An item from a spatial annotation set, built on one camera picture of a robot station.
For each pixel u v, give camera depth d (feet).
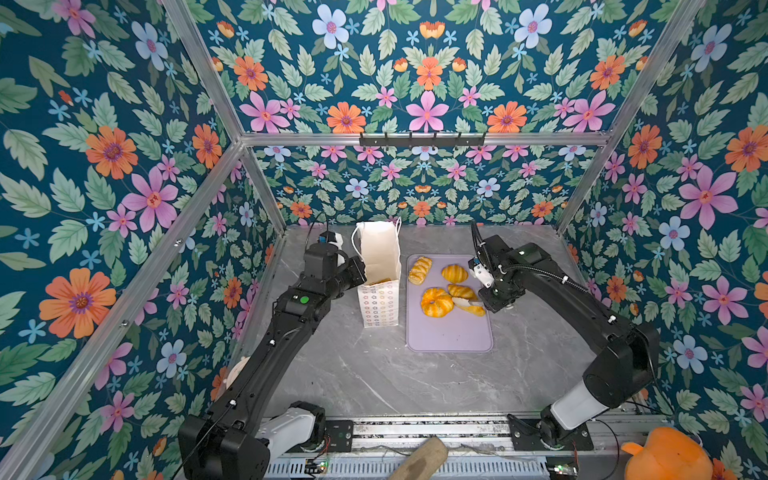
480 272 2.51
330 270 1.95
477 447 2.39
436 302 3.12
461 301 2.90
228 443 1.21
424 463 2.22
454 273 3.33
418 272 3.33
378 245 2.90
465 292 3.12
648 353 1.45
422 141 2.99
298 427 2.00
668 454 2.16
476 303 2.79
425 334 3.05
